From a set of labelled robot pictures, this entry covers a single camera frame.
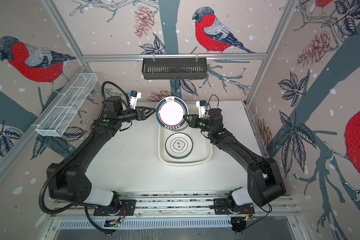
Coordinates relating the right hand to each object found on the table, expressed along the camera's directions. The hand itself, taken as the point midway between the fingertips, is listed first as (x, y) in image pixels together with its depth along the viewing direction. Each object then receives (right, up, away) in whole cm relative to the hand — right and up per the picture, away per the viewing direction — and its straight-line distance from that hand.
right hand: (183, 118), depth 78 cm
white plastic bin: (+12, -22, +13) cm, 29 cm away
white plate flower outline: (-3, -18, +16) cm, 25 cm away
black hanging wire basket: (-5, +35, +25) cm, 44 cm away
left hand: (-16, +5, -4) cm, 17 cm away
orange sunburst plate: (-1, -8, +22) cm, 24 cm away
